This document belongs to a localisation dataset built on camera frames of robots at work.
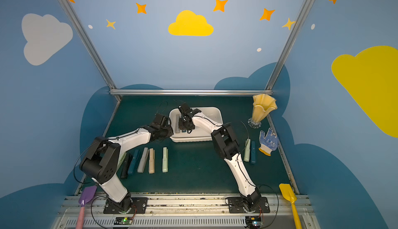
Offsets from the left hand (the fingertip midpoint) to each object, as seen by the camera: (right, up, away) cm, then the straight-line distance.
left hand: (175, 130), depth 95 cm
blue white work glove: (+60, -9, +1) cm, 60 cm away
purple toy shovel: (-41, -30, -19) cm, 54 cm away
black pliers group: (+47, -13, -5) cm, 49 cm away
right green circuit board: (+41, -40, -24) cm, 62 cm away
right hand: (+4, +2, +7) cm, 8 cm away
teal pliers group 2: (+5, -1, +6) cm, 7 cm away
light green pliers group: (-4, -16, -8) cm, 18 cm away
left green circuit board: (-20, -39, -24) cm, 51 cm away
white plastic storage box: (+14, -1, -8) cm, 16 cm away
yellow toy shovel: (+60, -30, -19) cm, 70 cm away
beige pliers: (-12, -16, -9) cm, 22 cm away
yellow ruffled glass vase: (+54, +16, -2) cm, 56 cm away
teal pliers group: (-22, -19, -12) cm, 31 cm away
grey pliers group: (-17, -18, -9) cm, 26 cm away
